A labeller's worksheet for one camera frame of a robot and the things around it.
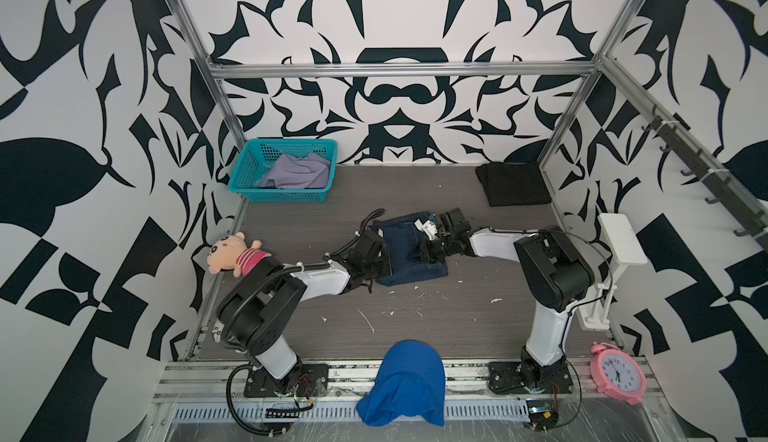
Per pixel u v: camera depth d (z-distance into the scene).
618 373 0.73
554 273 0.52
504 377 0.74
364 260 0.71
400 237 0.94
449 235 0.80
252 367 0.57
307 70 1.84
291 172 1.05
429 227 0.91
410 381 0.70
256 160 1.16
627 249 0.71
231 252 0.88
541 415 0.71
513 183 1.11
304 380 0.73
